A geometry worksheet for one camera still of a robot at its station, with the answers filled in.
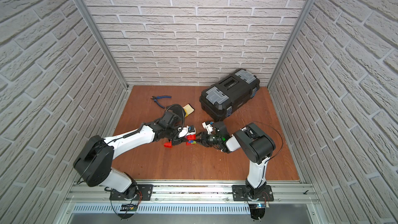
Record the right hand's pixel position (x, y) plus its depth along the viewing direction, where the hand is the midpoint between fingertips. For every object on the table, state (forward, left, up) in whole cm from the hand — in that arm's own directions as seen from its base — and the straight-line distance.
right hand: (195, 140), depth 88 cm
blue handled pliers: (+35, +28, -1) cm, 45 cm away
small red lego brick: (-1, +16, -1) cm, 16 cm away
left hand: (+2, +4, +4) cm, 6 cm away
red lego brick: (-1, +2, +6) cm, 6 cm away
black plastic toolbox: (+18, -15, +14) cm, 27 cm away
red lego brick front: (-1, +4, 0) cm, 5 cm away
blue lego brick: (-1, +2, +2) cm, 3 cm away
